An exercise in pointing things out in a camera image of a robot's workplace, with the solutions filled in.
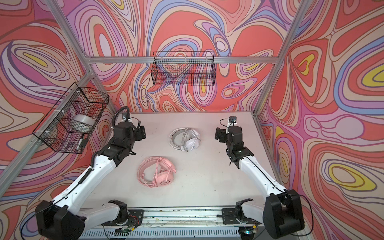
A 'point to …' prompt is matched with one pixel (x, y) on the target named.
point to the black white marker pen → (80, 141)
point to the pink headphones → (164, 172)
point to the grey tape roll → (82, 123)
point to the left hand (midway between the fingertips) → (134, 127)
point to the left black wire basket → (54, 129)
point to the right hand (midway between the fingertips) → (227, 131)
